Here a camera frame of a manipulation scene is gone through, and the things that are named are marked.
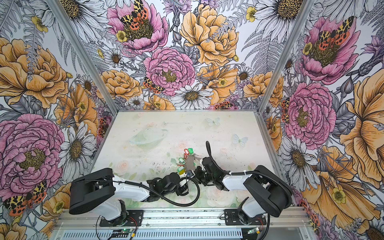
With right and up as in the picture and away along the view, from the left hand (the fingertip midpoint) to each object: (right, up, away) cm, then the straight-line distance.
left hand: (186, 181), depth 85 cm
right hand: (+1, +1, -2) cm, 2 cm away
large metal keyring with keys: (0, +9, +7) cm, 11 cm away
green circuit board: (-28, -18, -15) cm, 37 cm away
